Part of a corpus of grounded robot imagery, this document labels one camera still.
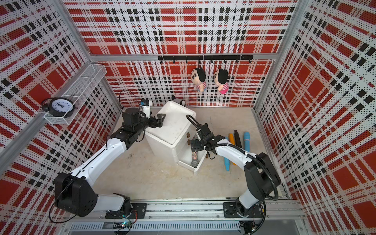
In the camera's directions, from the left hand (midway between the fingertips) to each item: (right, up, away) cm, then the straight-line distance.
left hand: (160, 113), depth 82 cm
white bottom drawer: (+13, -26, +7) cm, 30 cm away
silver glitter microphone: (+20, -29, +5) cm, 35 cm away
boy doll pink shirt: (+37, +25, +13) cm, 46 cm away
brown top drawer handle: (+16, -12, -1) cm, 20 cm away
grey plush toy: (+10, +9, +14) cm, 20 cm away
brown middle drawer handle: (+16, -17, +4) cm, 24 cm away
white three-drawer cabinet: (+8, -14, -8) cm, 18 cm away
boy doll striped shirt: (+22, +24, +9) cm, 34 cm away
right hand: (+23, -18, +7) cm, 30 cm away
